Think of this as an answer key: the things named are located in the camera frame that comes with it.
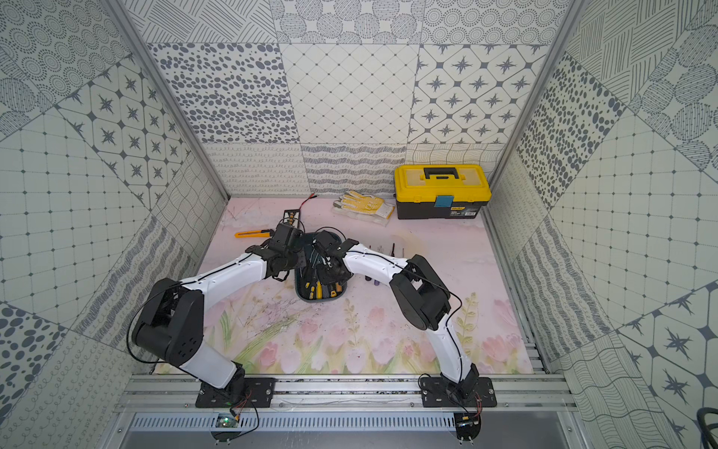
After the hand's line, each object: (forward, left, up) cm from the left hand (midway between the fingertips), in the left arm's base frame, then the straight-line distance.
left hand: (300, 251), depth 93 cm
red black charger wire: (+36, +3, -9) cm, 37 cm away
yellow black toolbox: (+23, -49, +7) cm, 55 cm away
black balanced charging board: (+23, +9, -8) cm, 26 cm away
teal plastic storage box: (-10, -4, -5) cm, 12 cm away
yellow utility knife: (+14, +18, -8) cm, 24 cm away
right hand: (-7, -10, -6) cm, 14 cm away
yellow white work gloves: (+30, -16, -8) cm, 35 cm away
